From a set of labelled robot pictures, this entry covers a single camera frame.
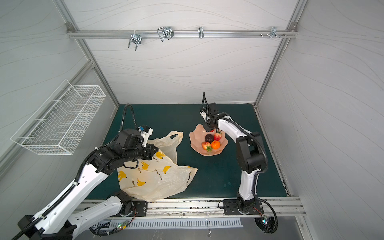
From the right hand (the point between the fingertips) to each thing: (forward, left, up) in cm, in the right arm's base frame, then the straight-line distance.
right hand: (209, 123), depth 96 cm
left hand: (-28, +26, +13) cm, 40 cm away
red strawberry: (-14, +2, -5) cm, 15 cm away
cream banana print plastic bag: (-37, +24, +4) cm, 45 cm away
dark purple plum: (-8, 0, -6) cm, 10 cm away
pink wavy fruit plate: (-6, +8, -8) cm, 13 cm away
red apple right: (-7, -5, -5) cm, 10 cm away
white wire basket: (-21, +71, +23) cm, 78 cm away
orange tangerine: (-13, -4, -6) cm, 15 cm away
